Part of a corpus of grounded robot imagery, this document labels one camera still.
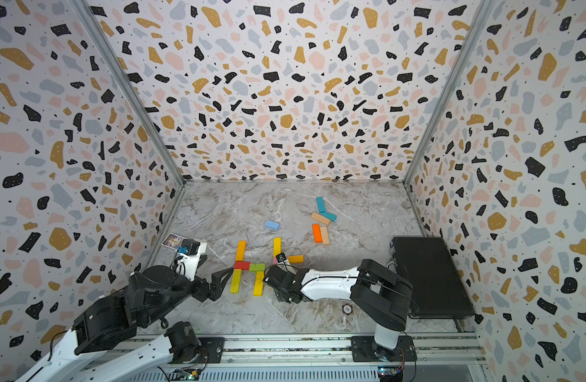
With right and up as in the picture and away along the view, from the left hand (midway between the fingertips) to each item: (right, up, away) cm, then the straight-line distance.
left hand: (222, 264), depth 64 cm
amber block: (+18, -6, +31) cm, 37 cm away
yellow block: (+5, -15, +22) cm, 27 cm away
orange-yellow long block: (-5, -3, +34) cm, 34 cm away
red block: (-2, -8, +30) cm, 31 cm away
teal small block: (+33, +10, +44) cm, 56 cm away
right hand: (+15, -14, +24) cm, 32 cm away
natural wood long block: (+30, +2, +38) cm, 49 cm away
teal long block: (+29, +17, +50) cm, 60 cm away
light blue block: (+7, +6, +42) cm, 43 cm away
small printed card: (-33, +1, +34) cm, 47 cm away
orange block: (+27, +3, +39) cm, 48 cm away
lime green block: (+3, -8, +29) cm, 30 cm away
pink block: (+10, -6, +29) cm, 31 cm away
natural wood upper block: (+30, +9, +43) cm, 53 cm away
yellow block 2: (+10, -1, +34) cm, 35 cm away
